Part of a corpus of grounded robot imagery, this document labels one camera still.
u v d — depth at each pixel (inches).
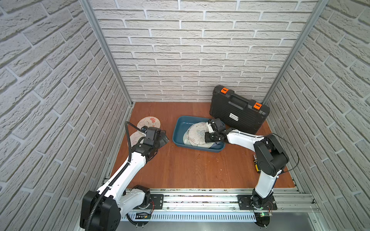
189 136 38.3
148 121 42.1
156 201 28.6
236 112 35.3
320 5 27.2
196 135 38.2
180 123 40.8
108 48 33.9
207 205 29.2
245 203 29.1
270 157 19.4
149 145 23.9
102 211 15.2
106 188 16.1
